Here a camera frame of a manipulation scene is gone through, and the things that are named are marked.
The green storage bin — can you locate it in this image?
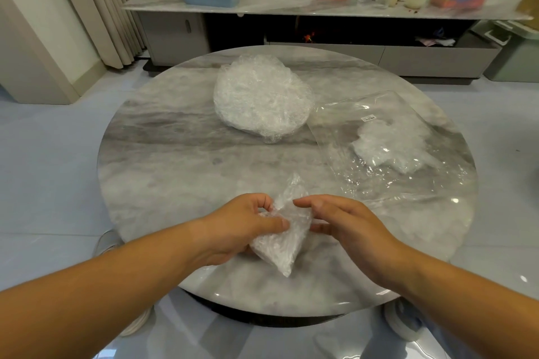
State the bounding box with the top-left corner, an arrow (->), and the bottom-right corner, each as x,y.
487,20 -> 539,82

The grey sneaker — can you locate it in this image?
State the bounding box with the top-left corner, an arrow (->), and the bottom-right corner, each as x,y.
383,300 -> 426,343
97,230 -> 155,337

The brown cardboard box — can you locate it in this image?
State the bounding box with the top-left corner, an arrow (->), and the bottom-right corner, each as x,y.
518,0 -> 539,29

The person's right hand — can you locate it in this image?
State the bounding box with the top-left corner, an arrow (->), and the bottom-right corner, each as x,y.
293,195 -> 407,288

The person's left hand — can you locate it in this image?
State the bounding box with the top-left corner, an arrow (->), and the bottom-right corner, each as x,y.
189,193 -> 290,267

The person's left forearm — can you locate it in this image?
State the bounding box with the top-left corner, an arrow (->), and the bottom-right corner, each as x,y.
0,222 -> 212,359

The clear plastic bag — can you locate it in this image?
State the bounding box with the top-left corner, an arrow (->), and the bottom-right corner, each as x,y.
310,92 -> 478,208

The black table base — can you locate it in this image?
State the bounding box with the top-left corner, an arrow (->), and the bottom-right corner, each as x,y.
181,286 -> 380,328

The person's right forearm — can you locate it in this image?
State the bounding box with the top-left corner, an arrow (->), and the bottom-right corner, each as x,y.
383,252 -> 539,359

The long grey low cabinet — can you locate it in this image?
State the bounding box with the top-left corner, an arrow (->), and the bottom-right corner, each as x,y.
124,0 -> 527,82

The pile of clear plastic caps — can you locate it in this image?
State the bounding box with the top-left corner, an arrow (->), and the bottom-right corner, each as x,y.
213,53 -> 315,142

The beige curtain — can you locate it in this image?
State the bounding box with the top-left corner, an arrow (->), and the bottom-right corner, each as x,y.
44,0 -> 148,70

